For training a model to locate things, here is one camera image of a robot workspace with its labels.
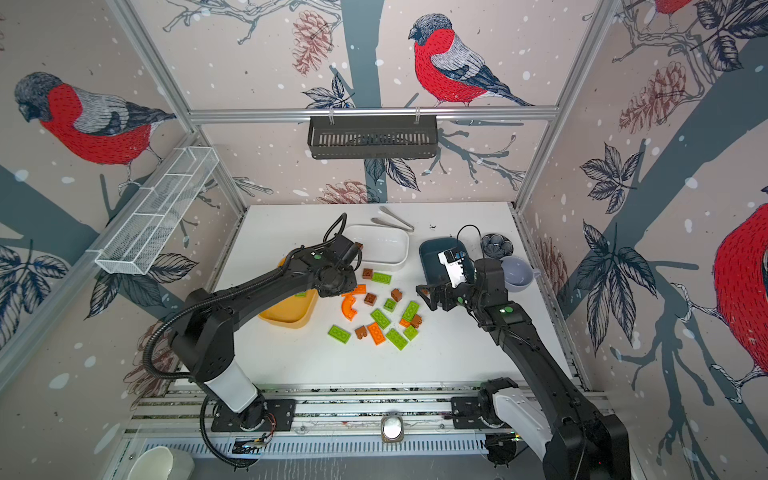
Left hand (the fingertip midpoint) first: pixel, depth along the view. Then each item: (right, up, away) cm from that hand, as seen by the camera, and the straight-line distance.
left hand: (352, 285), depth 86 cm
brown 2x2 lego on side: (+13, -4, +8) cm, 16 cm away
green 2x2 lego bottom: (+17, -14, 0) cm, 22 cm away
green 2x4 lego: (+8, -11, +4) cm, 14 cm away
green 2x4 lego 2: (-4, -15, +1) cm, 16 cm away
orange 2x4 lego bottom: (+7, -15, +1) cm, 16 cm away
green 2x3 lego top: (+9, 0, +14) cm, 17 cm away
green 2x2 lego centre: (+11, -7, +6) cm, 15 cm away
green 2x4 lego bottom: (+13, -16, -1) cm, 21 cm away
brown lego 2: (+19, -11, +1) cm, 22 cm away
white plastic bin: (+8, +11, +21) cm, 25 cm away
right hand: (+22, +1, -7) cm, 23 cm away
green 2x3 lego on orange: (+18, -9, +4) cm, 20 cm away
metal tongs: (+17, +18, +28) cm, 37 cm away
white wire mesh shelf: (-50, +14, -14) cm, 54 cm away
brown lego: (+3, -14, 0) cm, 14 cm away
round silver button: (+12, -26, -24) cm, 38 cm away
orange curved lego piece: (-2, -8, +6) cm, 10 cm away
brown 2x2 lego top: (+3, +2, +14) cm, 14 cm away
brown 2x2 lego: (+5, -6, +8) cm, 11 cm away
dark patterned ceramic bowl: (+49, +11, +19) cm, 54 cm away
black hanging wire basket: (+3, +51, +20) cm, 54 cm away
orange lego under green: (+16, -12, +3) cm, 20 cm away
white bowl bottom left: (-39, -36, -21) cm, 57 cm away
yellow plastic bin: (-17, -8, +1) cm, 19 cm away
